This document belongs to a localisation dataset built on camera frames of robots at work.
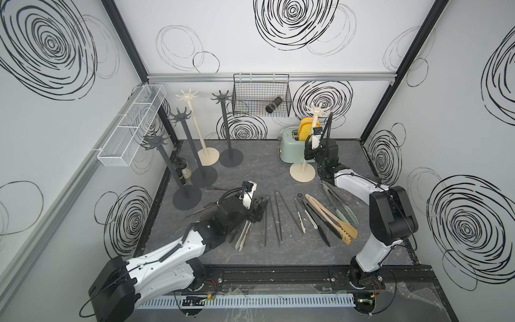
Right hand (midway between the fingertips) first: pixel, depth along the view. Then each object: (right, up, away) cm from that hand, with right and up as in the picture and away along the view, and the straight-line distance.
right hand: (310, 140), depth 91 cm
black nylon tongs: (+3, -36, -3) cm, 36 cm away
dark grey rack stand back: (-41, -8, +21) cm, 46 cm away
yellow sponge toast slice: (-1, +7, +6) cm, 9 cm away
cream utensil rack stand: (+1, -16, +14) cm, 21 cm away
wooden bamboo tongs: (+13, -39, -7) cm, 41 cm away
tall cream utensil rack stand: (-53, -7, +21) cm, 58 cm away
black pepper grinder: (-18, +16, -1) cm, 24 cm away
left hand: (-23, -23, -14) cm, 36 cm away
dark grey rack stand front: (-60, -27, +5) cm, 66 cm away
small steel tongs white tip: (-5, -29, +5) cm, 30 cm away
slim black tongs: (-14, -34, 0) cm, 37 cm away
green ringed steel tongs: (+13, -33, -2) cm, 35 cm away
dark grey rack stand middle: (-53, -18, +12) cm, 57 cm away
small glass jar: (-61, -17, +12) cm, 65 cm away
